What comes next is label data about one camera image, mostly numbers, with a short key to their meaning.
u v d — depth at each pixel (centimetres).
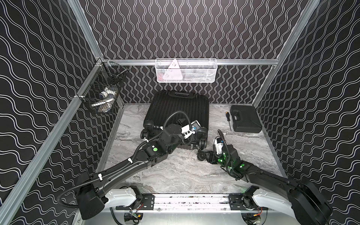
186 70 134
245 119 103
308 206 41
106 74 97
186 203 76
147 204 74
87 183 39
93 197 38
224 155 67
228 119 110
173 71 89
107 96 86
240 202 74
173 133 50
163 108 89
